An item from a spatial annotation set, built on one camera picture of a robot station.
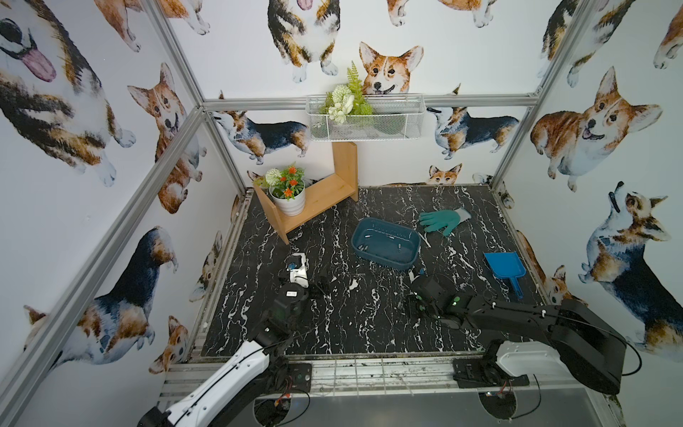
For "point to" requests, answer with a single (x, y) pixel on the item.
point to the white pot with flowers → (287, 189)
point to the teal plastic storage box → (386, 242)
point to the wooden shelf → (324, 197)
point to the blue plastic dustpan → (507, 265)
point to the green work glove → (446, 221)
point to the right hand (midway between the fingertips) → (409, 296)
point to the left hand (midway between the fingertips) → (313, 260)
